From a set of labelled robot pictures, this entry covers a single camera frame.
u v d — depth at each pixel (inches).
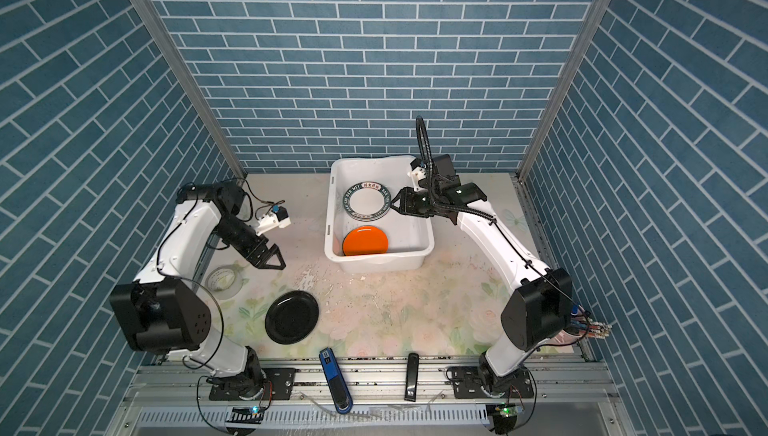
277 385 28.8
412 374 28.8
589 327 26.7
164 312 17.0
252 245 26.9
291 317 31.7
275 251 27.3
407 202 27.3
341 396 28.5
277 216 28.5
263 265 26.8
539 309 17.0
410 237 40.4
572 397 29.3
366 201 44.1
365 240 39.2
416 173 29.2
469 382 29.0
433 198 23.6
